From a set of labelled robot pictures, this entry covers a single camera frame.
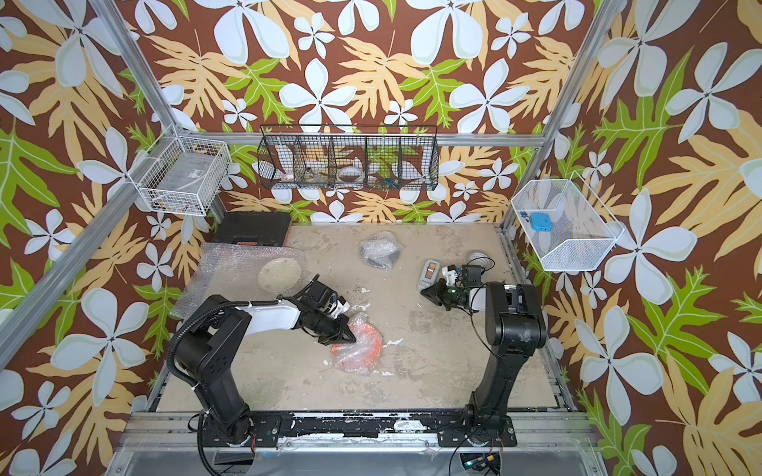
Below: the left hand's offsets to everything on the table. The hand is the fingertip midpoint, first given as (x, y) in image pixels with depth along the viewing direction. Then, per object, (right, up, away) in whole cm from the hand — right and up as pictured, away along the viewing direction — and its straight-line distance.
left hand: (357, 336), depth 89 cm
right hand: (+21, +13, +10) cm, 27 cm away
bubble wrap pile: (-48, +20, +16) cm, 54 cm away
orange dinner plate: (+2, -4, -6) cm, 7 cm away
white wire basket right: (+61, +33, -6) cm, 70 cm away
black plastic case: (-45, +36, +29) cm, 64 cm away
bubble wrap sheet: (+1, +6, +1) cm, 6 cm away
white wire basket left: (-52, +49, -3) cm, 71 cm away
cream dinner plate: (-29, +18, +14) cm, 37 cm away
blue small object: (+55, +35, -3) cm, 65 cm away
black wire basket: (-3, +58, +8) cm, 59 cm away
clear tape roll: (+44, +23, +18) cm, 53 cm away
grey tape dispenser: (+24, +18, +12) cm, 32 cm away
